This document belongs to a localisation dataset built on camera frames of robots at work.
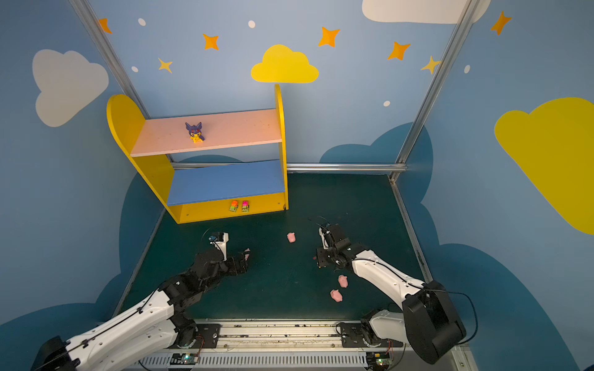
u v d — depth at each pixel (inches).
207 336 29.1
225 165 44.8
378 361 28.0
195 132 28.1
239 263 28.8
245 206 41.2
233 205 41.3
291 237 38.5
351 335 29.5
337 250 26.1
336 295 32.3
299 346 28.9
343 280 33.8
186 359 27.7
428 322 16.4
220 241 28.0
